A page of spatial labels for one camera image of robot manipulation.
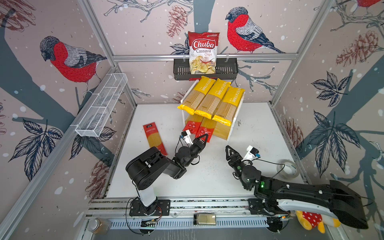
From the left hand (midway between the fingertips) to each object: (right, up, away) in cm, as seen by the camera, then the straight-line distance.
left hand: (209, 136), depth 78 cm
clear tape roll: (+47, -21, +7) cm, 52 cm away
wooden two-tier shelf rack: (+11, +8, -11) cm, 18 cm away
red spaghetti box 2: (-1, +5, +6) cm, 7 cm away
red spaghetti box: (-36, -5, +22) cm, 43 cm away
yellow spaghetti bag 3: (+10, +16, -7) cm, 20 cm away
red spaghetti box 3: (-9, +6, +7) cm, 13 cm away
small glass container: (-3, -37, -11) cm, 39 cm away
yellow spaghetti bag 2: (+2, +20, -3) cm, 20 cm away
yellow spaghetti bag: (-7, +21, -3) cm, 22 cm away
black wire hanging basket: (+13, +41, +16) cm, 46 cm away
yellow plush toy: (+44, -36, -13) cm, 59 cm away
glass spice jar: (-48, -36, -17) cm, 62 cm away
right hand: (+8, -7, -4) cm, 11 cm away
